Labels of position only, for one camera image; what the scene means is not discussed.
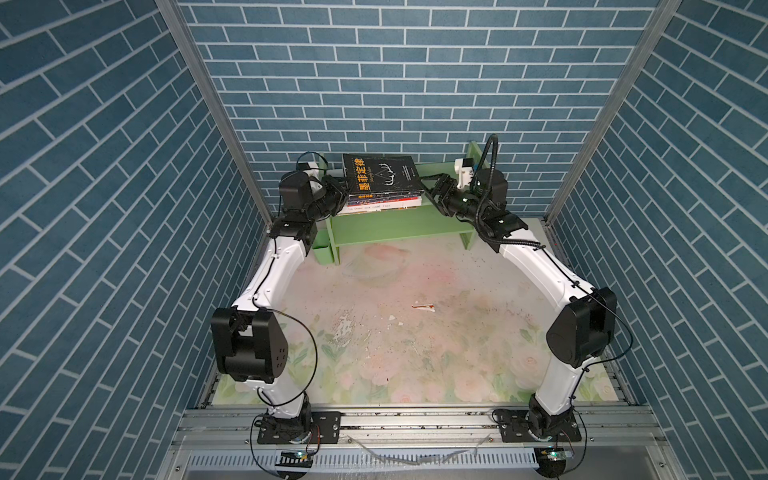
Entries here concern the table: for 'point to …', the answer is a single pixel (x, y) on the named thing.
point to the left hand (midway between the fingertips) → (358, 178)
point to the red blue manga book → (382, 201)
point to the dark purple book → (381, 197)
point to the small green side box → (322, 248)
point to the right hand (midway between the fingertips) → (418, 182)
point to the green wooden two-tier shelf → (366, 229)
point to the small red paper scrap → (429, 306)
